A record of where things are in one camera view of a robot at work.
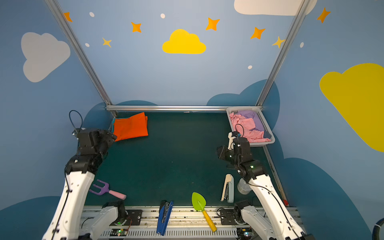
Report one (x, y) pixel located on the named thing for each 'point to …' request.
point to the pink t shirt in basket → (244, 125)
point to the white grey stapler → (228, 189)
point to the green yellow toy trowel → (199, 203)
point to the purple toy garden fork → (106, 189)
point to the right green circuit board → (246, 232)
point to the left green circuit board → (118, 232)
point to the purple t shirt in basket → (259, 126)
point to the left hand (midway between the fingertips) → (111, 134)
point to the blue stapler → (165, 209)
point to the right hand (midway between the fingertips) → (219, 146)
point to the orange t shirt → (135, 126)
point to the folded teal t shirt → (112, 125)
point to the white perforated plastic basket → (268, 132)
